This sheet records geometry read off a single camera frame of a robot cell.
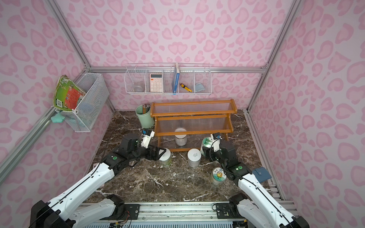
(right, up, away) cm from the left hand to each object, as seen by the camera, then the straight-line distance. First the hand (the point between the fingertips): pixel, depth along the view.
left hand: (159, 145), depth 77 cm
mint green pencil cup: (-15, +14, +27) cm, 34 cm away
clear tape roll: (-18, +35, +19) cm, 44 cm away
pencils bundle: (-14, +23, +23) cm, 35 cm away
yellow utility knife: (+15, +35, +18) cm, 42 cm away
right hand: (+27, 0, +3) cm, 27 cm away
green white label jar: (+26, +2, +3) cm, 26 cm away
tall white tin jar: (+19, -8, +5) cm, 21 cm away
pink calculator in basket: (-6, +39, +17) cm, 42 cm away
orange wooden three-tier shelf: (+19, +16, +37) cm, 45 cm away
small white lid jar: (+11, +1, +16) cm, 19 cm away
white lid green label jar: (+2, -2, -8) cm, 8 cm away
